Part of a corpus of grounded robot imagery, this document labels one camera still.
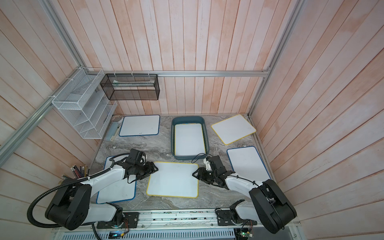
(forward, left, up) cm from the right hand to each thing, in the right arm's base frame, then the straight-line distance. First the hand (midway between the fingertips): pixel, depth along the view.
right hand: (195, 175), depth 87 cm
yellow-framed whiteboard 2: (-1, +13, -4) cm, 14 cm away
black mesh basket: (+55, +46, +24) cm, 76 cm away
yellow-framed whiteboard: (+27, +4, 0) cm, 27 cm away
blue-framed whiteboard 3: (+12, -34, -5) cm, 36 cm away
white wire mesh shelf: (+23, +59, +30) cm, 70 cm away
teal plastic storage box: (+42, +5, +3) cm, 43 cm away
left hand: (0, +24, 0) cm, 24 cm away
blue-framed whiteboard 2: (-9, +42, -1) cm, 43 cm away
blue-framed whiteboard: (+40, +43, -1) cm, 59 cm away
